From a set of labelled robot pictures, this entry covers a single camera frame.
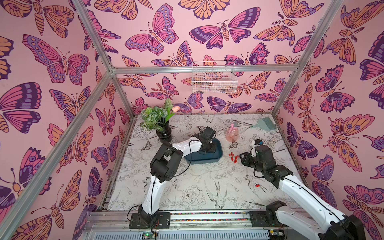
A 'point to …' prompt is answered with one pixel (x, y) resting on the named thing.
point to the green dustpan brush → (265, 123)
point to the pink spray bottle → (232, 136)
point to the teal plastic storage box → (199, 157)
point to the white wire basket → (214, 82)
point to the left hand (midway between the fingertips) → (216, 148)
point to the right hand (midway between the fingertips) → (239, 155)
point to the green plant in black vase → (155, 116)
